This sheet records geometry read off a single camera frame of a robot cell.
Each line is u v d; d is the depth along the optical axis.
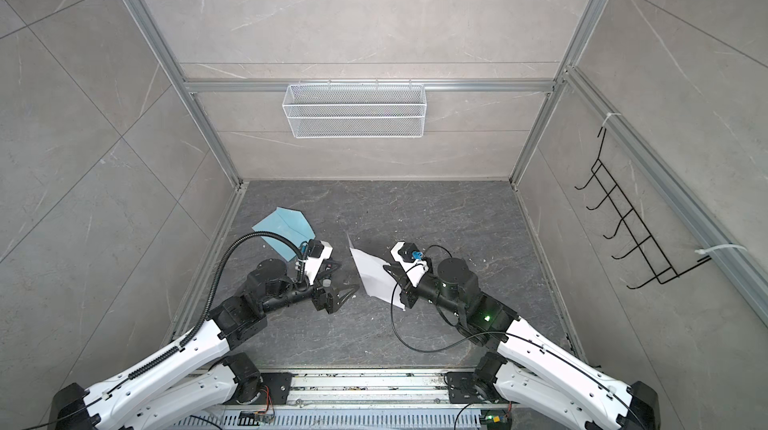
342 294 0.64
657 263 0.61
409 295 0.59
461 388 0.73
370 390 0.75
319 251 0.61
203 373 0.59
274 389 0.73
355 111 1.01
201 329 0.50
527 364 0.47
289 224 1.05
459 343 0.50
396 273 0.66
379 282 0.72
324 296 0.62
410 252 0.55
